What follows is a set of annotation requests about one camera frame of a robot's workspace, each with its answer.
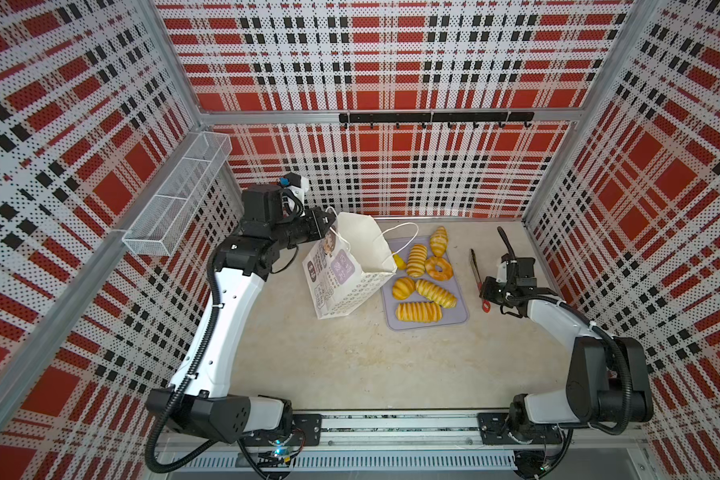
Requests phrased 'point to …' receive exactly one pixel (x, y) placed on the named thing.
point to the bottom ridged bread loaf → (420, 312)
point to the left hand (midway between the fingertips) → (334, 222)
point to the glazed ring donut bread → (438, 268)
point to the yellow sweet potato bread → (401, 264)
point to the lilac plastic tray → (402, 246)
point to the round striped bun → (402, 288)
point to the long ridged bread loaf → (434, 293)
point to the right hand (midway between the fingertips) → (484, 289)
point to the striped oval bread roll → (416, 262)
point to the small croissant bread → (438, 241)
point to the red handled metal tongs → (485, 305)
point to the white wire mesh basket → (161, 226)
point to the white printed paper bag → (353, 259)
